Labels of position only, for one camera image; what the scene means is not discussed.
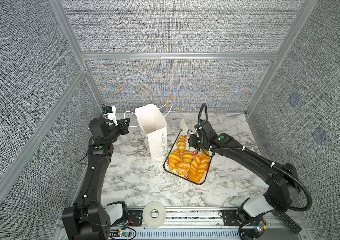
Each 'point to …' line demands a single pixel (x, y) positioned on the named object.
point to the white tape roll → (152, 222)
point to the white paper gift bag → (150, 119)
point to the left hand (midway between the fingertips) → (130, 118)
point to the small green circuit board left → (124, 234)
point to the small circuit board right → (261, 227)
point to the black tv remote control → (285, 218)
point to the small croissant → (187, 156)
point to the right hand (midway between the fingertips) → (190, 139)
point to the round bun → (182, 167)
